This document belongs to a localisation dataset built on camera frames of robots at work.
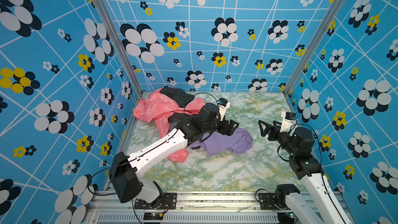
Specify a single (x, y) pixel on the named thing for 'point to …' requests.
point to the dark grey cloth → (181, 97)
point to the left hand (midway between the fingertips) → (233, 121)
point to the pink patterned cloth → (164, 108)
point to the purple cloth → (239, 141)
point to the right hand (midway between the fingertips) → (268, 121)
